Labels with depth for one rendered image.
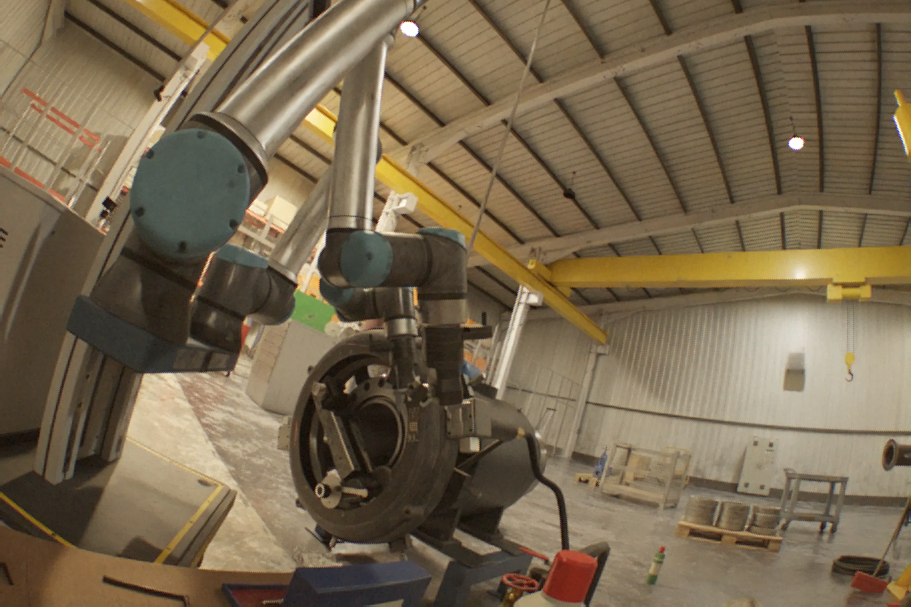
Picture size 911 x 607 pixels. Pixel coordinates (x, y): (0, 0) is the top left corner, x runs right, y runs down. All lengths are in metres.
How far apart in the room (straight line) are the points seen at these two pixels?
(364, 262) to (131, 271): 0.37
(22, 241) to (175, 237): 0.46
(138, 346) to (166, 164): 0.27
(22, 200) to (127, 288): 0.35
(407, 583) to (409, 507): 0.75
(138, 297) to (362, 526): 0.94
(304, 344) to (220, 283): 4.19
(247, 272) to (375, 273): 0.57
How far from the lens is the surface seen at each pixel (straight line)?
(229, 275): 1.13
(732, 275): 12.57
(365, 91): 0.86
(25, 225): 0.90
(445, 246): 0.70
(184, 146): 0.52
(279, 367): 5.20
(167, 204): 0.50
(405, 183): 10.43
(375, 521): 1.29
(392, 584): 0.46
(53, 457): 0.97
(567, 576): 0.33
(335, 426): 1.43
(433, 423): 1.18
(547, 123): 10.79
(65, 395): 0.92
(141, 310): 0.66
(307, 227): 1.31
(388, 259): 0.63
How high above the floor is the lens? 0.78
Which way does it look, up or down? 19 degrees up
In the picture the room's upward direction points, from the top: 18 degrees clockwise
